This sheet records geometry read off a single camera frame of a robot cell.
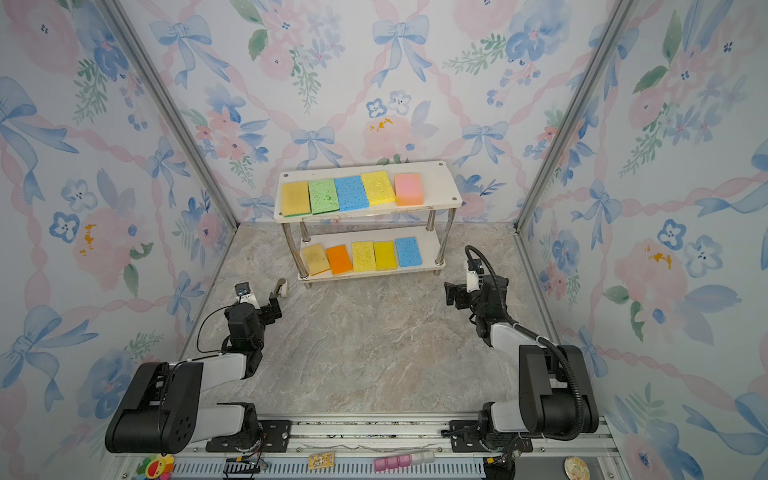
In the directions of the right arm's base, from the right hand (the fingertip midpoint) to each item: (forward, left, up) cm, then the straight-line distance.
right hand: (462, 279), depth 92 cm
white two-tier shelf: (+37, +32, -11) cm, 51 cm away
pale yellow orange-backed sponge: (+9, +47, -1) cm, 48 cm away
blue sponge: (+13, +16, -3) cm, 20 cm away
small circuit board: (-46, +39, -9) cm, 61 cm away
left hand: (-7, +62, 0) cm, 63 cm away
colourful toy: (-48, +76, -7) cm, 90 cm away
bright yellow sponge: (+11, +24, -2) cm, 26 cm away
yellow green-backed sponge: (+6, +47, +26) cm, 54 cm away
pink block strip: (-46, +19, -7) cm, 50 cm away
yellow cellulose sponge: (+10, +31, -1) cm, 33 cm away
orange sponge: (+9, +40, -2) cm, 41 cm away
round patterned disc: (-47, -22, -10) cm, 53 cm away
